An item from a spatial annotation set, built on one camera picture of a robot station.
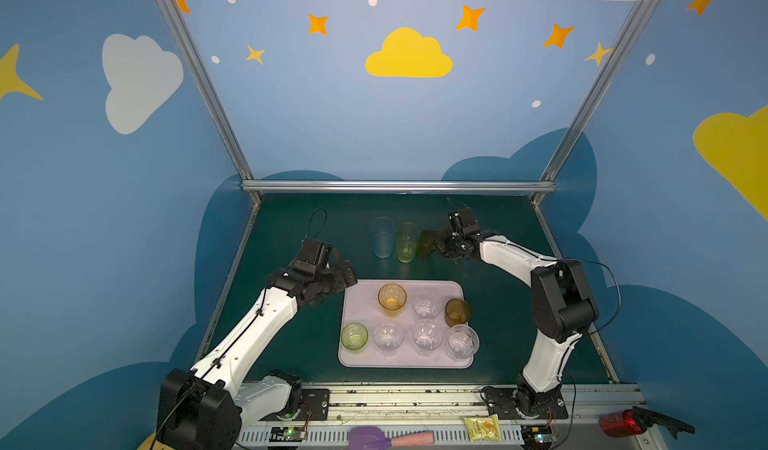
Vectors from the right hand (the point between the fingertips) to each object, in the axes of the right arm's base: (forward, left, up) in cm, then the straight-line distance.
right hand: (434, 241), depth 97 cm
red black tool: (-48, -40, +4) cm, 63 cm away
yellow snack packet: (-50, -10, -7) cm, 52 cm away
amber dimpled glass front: (-21, -6, -7) cm, 23 cm away
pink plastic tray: (-25, +9, -7) cm, 28 cm away
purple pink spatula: (-53, +16, -8) cm, 56 cm away
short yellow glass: (-18, +14, -6) cm, 23 cm away
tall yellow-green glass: (-30, +24, -7) cm, 39 cm away
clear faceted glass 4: (-30, -8, -8) cm, 32 cm away
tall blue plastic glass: (+3, +17, 0) cm, 17 cm away
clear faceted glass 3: (-28, +2, -9) cm, 29 cm away
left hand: (-19, +26, +6) cm, 32 cm away
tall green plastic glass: (+3, +9, -2) cm, 10 cm away
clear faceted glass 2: (-30, +14, -7) cm, 34 cm away
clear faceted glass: (-21, +3, -6) cm, 22 cm away
